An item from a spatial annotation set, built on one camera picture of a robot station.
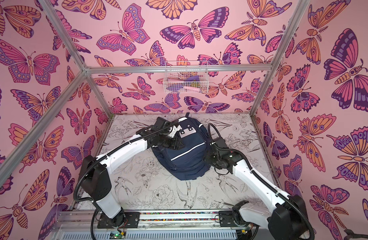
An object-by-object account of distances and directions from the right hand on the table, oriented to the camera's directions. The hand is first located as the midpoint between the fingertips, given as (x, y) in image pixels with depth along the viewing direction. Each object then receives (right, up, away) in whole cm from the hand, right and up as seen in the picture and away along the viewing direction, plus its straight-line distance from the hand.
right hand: (205, 156), depth 81 cm
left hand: (-12, +7, 0) cm, 14 cm away
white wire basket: (-12, +49, +16) cm, 53 cm away
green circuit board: (-45, -37, -9) cm, 59 cm away
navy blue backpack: (-10, -5, +4) cm, 11 cm away
